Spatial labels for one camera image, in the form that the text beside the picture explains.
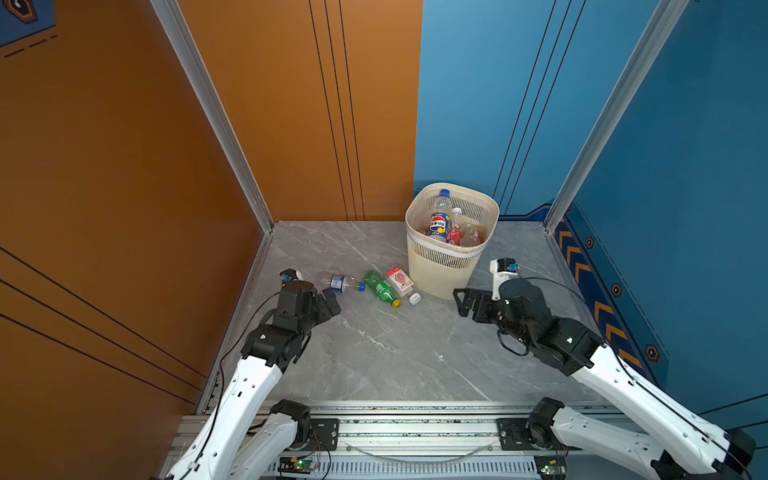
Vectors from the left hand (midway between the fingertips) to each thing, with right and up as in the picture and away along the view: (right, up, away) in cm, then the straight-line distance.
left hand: (323, 297), depth 78 cm
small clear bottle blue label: (+2, +2, +19) cm, 19 cm away
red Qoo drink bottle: (+37, +16, +9) cm, 41 cm away
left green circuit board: (-6, -39, -7) cm, 40 cm away
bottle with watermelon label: (+22, +1, +19) cm, 29 cm away
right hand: (+36, +2, -6) cm, 36 cm away
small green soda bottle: (+13, +1, +18) cm, 23 cm away
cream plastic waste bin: (+32, +7, +5) cm, 33 cm away
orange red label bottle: (+41, +16, +3) cm, 44 cm away
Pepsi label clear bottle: (+32, +21, +9) cm, 40 cm away
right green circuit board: (+56, -40, -7) cm, 69 cm away
